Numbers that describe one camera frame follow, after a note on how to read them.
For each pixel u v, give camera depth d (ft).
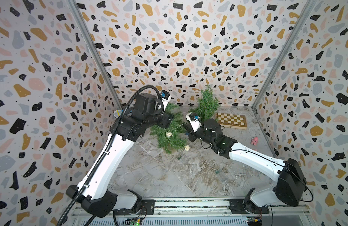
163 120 1.86
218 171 2.81
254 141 3.27
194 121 2.08
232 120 3.60
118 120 1.31
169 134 2.40
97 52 2.83
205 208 2.45
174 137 2.58
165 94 1.78
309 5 2.32
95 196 1.20
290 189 1.34
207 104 2.51
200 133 2.18
